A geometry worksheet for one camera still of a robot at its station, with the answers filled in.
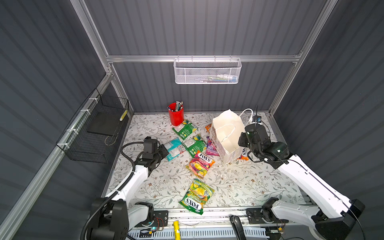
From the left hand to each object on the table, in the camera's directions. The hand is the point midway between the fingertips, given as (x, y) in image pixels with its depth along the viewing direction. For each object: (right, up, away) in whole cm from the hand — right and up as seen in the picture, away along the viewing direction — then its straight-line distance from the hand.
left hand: (166, 148), depth 87 cm
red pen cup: (+3, +20, +24) cm, 31 cm away
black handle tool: (+36, -33, -20) cm, 53 cm away
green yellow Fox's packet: (+18, -24, -9) cm, 31 cm away
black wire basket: (-34, +8, -15) cm, 38 cm away
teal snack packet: (+3, -1, +10) cm, 10 cm away
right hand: (+42, +9, -14) cm, 45 cm away
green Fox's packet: (+10, +11, +18) cm, 23 cm away
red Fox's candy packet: (+20, -10, +2) cm, 22 cm away
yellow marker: (+8, -37, -18) cm, 41 cm away
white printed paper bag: (+39, +8, +13) cm, 42 cm away
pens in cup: (+3, +27, +19) cm, 33 cm away
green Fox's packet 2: (+17, +1, +12) cm, 21 cm away
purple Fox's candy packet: (+27, -1, +10) cm, 29 cm away
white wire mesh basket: (+26, +55, +24) cm, 66 cm away
